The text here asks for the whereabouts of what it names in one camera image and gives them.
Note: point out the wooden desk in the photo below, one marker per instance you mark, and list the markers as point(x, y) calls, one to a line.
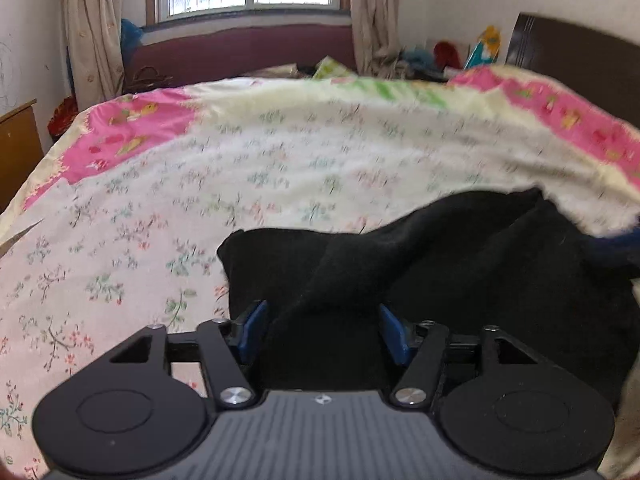
point(17, 145)

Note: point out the green checked cloth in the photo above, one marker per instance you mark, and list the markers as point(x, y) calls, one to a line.
point(332, 67)

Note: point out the white floral bed sheet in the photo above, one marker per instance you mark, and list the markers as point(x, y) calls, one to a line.
point(250, 160)

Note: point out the pink cartoon quilt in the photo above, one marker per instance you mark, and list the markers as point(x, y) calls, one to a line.
point(130, 130)

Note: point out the dark brown headboard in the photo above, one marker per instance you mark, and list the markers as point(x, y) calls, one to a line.
point(565, 45)

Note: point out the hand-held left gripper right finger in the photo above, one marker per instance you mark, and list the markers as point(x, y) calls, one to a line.
point(392, 335)

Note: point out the brown handbag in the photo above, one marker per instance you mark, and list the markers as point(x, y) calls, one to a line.
point(147, 80)

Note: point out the beige patterned curtain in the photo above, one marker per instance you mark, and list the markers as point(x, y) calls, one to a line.
point(95, 30)
point(375, 10)

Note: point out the blue plastic bag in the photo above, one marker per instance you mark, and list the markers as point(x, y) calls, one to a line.
point(132, 37)

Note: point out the red bag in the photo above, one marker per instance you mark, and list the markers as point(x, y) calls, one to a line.
point(64, 115)

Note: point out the blue clothes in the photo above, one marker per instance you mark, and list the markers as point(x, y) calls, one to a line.
point(419, 57)

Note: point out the black pants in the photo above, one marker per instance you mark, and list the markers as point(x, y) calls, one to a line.
point(475, 260)

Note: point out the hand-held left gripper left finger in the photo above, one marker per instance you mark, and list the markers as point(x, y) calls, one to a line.
point(252, 327)

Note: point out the dark blue cloth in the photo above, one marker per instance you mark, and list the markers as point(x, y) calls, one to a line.
point(615, 250)

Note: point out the red cloth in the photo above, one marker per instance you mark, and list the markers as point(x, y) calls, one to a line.
point(446, 54)

